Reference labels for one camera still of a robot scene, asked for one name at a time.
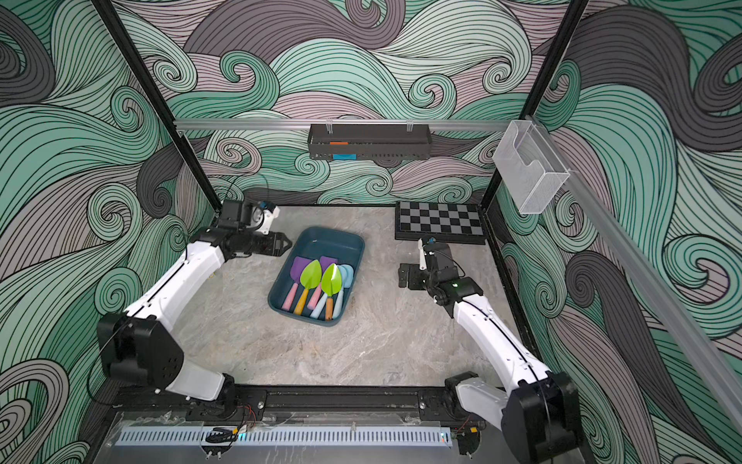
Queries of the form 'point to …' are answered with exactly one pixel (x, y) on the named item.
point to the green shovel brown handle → (331, 284)
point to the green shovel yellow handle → (310, 277)
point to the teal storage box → (316, 243)
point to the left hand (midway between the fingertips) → (281, 241)
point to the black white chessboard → (457, 222)
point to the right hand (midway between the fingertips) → (419, 272)
